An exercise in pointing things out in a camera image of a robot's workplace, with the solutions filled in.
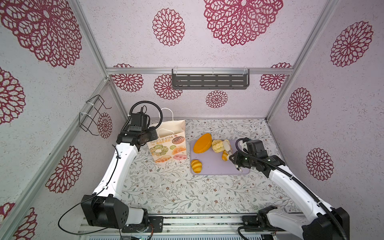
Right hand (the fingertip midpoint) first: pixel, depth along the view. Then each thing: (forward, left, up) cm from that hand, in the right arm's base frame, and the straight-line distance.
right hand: (230, 155), depth 80 cm
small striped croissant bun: (0, +18, -13) cm, 23 cm away
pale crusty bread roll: (+10, +6, -5) cm, 13 cm away
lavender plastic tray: (+2, +8, -14) cm, 16 cm away
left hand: (+6, +43, +8) cm, 44 cm away
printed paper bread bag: (+5, +33, +2) cm, 33 cm away
